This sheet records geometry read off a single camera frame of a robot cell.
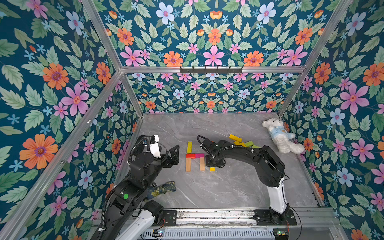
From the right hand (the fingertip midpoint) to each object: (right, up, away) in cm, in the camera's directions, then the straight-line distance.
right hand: (212, 162), depth 93 cm
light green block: (+26, +10, +9) cm, 29 cm away
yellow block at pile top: (+15, +15, +13) cm, 25 cm away
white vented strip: (-1, -29, -22) cm, 36 cm away
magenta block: (-9, +4, +3) cm, 10 cm away
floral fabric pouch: (-33, -13, -13) cm, 38 cm away
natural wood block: (-15, -1, -2) cm, 15 cm away
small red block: (-14, +3, +2) cm, 14 cm away
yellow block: (0, -3, -3) cm, 5 cm away
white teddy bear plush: (+45, +16, +3) cm, 48 cm away
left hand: (-19, +13, -28) cm, 36 cm away
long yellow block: (-15, +8, +6) cm, 18 cm away
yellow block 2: (+18, +11, +9) cm, 23 cm away
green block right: (+31, +9, +8) cm, 33 cm away
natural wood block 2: (-6, 0, -2) cm, 7 cm away
